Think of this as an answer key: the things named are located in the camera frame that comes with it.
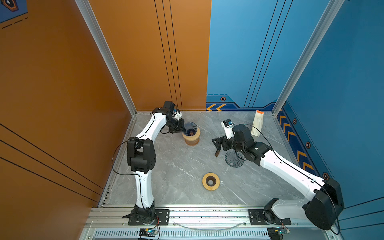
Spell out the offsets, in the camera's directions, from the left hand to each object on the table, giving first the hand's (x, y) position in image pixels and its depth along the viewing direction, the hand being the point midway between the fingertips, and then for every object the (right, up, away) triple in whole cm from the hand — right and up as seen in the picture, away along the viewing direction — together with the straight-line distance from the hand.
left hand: (185, 129), depth 93 cm
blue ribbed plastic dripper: (+3, 0, +3) cm, 5 cm away
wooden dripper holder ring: (+8, -3, +1) cm, 8 cm away
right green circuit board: (+46, -49, -23) cm, 71 cm away
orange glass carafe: (+4, -8, +1) cm, 9 cm away
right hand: (+19, -4, -13) cm, 24 cm away
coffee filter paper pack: (+50, +3, +10) cm, 51 cm away
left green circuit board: (-16, -49, -23) cm, 56 cm away
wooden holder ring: (+16, -27, -9) cm, 33 cm away
